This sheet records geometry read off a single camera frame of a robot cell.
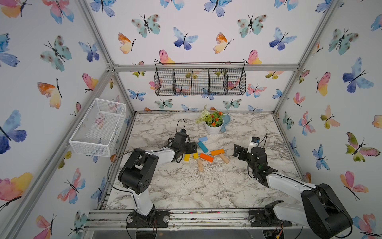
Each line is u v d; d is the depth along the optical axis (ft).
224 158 3.14
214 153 3.20
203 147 3.32
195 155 3.13
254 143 2.48
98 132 2.84
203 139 3.44
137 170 1.70
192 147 2.84
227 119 3.79
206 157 3.15
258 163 2.19
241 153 2.59
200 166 2.99
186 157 3.10
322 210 1.36
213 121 3.16
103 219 2.48
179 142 2.49
